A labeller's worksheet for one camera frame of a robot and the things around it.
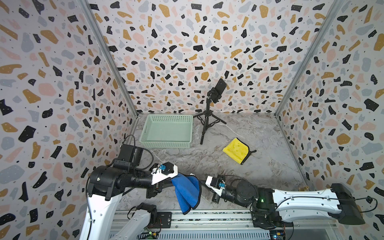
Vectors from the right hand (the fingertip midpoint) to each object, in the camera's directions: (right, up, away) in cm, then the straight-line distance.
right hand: (201, 181), depth 61 cm
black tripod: (+4, +28, +43) cm, 52 cm away
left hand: (-10, +2, -4) cm, 11 cm away
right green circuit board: (+37, -30, +11) cm, 48 cm away
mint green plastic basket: (-25, +19, +49) cm, 58 cm away
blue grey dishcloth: (-4, +1, -10) cm, 11 cm away
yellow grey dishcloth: (+25, +7, +38) cm, 46 cm away
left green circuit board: (-26, -29, +11) cm, 41 cm away
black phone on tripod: (+9, +43, +29) cm, 52 cm away
